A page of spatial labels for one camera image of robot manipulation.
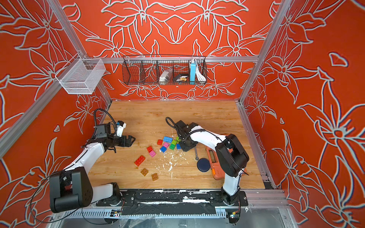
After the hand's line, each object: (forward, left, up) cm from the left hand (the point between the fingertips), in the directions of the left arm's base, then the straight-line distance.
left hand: (127, 137), depth 89 cm
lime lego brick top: (+4, -32, -7) cm, 33 cm away
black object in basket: (+32, -34, +24) cm, 53 cm away
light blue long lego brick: (+4, -26, -7) cm, 27 cm away
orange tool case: (-17, -56, -3) cm, 59 cm away
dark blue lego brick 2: (-1, -33, -6) cm, 33 cm away
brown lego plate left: (-19, -14, -7) cm, 25 cm away
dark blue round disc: (-12, -49, -7) cm, 51 cm away
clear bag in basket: (+33, -23, +23) cm, 46 cm away
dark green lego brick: (-1, -29, -7) cm, 30 cm away
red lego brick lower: (-5, -14, -6) cm, 16 cm away
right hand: (-3, -37, -4) cm, 37 cm away
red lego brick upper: (+2, -20, -8) cm, 21 cm away
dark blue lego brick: (-4, -23, -6) cm, 25 cm away
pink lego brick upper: (0, -24, -7) cm, 25 cm away
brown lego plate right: (-21, -21, -7) cm, 30 cm away
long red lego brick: (-12, -10, -6) cm, 17 cm away
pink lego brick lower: (-8, -17, -6) cm, 20 cm away
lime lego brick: (+2, -30, -7) cm, 30 cm away
